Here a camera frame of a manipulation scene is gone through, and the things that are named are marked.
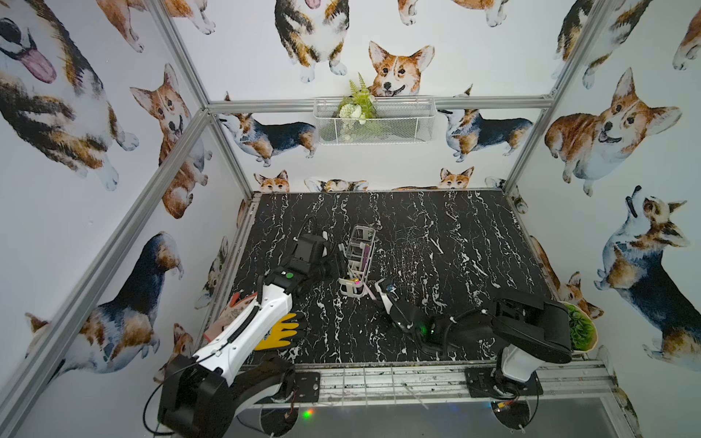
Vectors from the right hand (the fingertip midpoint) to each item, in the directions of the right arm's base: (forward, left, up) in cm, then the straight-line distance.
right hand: (372, 302), depth 84 cm
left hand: (+9, +9, +11) cm, 17 cm away
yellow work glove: (-10, +29, -3) cm, 31 cm away
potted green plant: (-10, -57, +4) cm, 58 cm away
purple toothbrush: (+12, +1, +11) cm, 17 cm away
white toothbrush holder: (+11, +4, +11) cm, 16 cm away
